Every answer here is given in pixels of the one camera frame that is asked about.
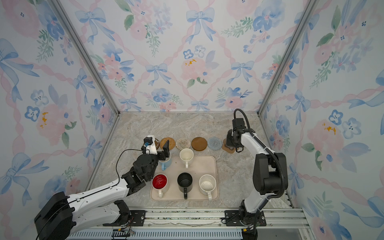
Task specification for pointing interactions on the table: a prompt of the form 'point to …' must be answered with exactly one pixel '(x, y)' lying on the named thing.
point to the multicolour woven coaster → (182, 143)
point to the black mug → (185, 181)
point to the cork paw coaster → (227, 148)
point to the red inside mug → (159, 182)
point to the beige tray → (172, 194)
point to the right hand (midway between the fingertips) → (231, 141)
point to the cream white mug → (186, 155)
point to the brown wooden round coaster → (199, 144)
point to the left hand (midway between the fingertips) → (161, 139)
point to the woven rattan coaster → (171, 142)
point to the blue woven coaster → (214, 143)
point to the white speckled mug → (207, 183)
